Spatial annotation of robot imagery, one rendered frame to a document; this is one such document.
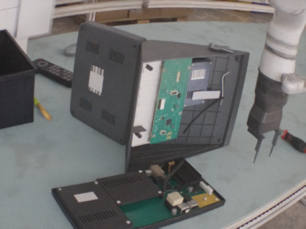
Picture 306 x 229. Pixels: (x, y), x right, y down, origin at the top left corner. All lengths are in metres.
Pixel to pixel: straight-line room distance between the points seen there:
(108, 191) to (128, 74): 0.21
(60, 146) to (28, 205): 0.19
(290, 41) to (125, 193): 0.39
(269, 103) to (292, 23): 0.17
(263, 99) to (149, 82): 0.21
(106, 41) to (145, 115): 0.15
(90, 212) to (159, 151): 0.26
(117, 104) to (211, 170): 0.21
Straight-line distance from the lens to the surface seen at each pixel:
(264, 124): 0.80
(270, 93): 0.78
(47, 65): 1.10
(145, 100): 0.73
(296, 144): 0.96
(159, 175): 0.74
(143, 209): 0.68
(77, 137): 0.85
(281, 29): 0.74
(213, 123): 0.86
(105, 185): 0.70
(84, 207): 0.65
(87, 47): 0.83
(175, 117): 0.77
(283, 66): 0.76
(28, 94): 0.84
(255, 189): 0.80
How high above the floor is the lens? 1.46
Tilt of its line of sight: 29 degrees down
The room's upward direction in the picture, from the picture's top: 10 degrees clockwise
